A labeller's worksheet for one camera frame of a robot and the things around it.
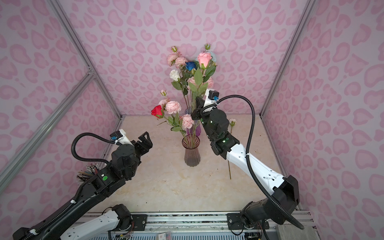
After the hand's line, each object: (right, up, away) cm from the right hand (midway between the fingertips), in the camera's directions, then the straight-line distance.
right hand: (196, 96), depth 65 cm
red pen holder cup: (-51, -35, +9) cm, 62 cm away
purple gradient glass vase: (0, -15, +38) cm, 41 cm away
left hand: (-24, -17, +3) cm, 29 cm away
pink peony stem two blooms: (-4, -11, +9) cm, 14 cm away
